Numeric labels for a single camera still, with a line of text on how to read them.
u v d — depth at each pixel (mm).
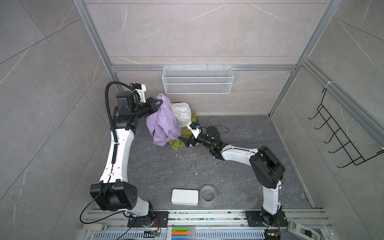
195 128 717
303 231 683
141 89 635
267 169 509
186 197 753
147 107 622
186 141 756
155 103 664
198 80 1007
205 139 746
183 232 693
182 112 1015
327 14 706
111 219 746
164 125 735
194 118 1111
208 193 817
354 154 613
